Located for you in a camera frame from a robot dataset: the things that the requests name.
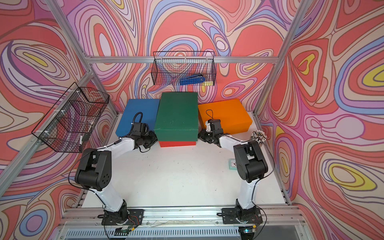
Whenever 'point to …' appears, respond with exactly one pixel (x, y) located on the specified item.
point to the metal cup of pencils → (259, 136)
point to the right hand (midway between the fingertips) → (196, 138)
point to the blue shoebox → (149, 108)
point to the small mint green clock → (232, 164)
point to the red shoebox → (163, 144)
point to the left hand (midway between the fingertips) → (161, 138)
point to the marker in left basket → (80, 145)
